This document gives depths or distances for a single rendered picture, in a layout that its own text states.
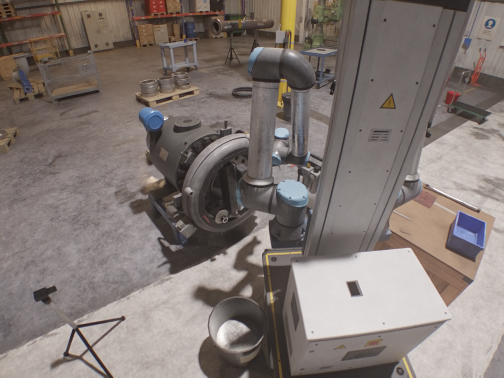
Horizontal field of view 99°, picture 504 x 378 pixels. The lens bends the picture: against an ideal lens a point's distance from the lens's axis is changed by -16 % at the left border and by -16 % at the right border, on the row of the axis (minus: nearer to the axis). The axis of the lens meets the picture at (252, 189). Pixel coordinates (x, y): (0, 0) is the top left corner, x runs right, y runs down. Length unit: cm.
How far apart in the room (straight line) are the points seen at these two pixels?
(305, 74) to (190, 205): 103
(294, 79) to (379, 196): 57
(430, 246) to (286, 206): 113
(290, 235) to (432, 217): 126
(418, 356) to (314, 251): 112
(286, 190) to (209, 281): 111
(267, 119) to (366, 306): 81
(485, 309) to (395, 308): 154
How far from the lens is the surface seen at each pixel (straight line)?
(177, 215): 185
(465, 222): 224
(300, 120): 119
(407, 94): 93
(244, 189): 121
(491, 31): 1165
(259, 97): 106
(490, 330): 246
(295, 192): 116
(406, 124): 98
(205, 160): 155
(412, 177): 144
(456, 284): 200
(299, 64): 103
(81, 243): 269
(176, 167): 189
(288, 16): 507
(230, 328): 170
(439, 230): 213
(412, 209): 219
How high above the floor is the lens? 170
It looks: 38 degrees down
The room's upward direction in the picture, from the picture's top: straight up
